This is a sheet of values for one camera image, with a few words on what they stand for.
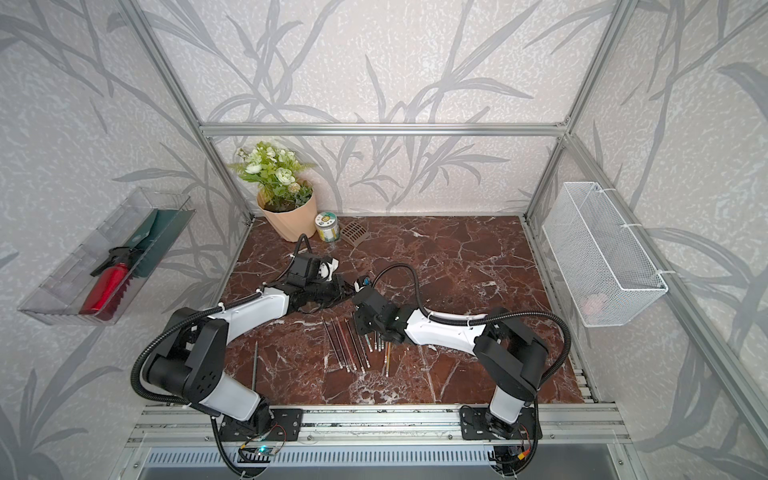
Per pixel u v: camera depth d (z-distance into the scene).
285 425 0.73
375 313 0.64
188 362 0.45
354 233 1.12
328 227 1.08
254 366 0.83
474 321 0.49
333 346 0.87
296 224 1.02
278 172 0.95
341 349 0.86
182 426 0.75
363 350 0.86
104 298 0.57
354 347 0.87
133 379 0.41
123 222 0.72
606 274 0.61
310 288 0.75
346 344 0.87
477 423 0.73
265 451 0.70
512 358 0.44
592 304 0.72
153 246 0.65
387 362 0.84
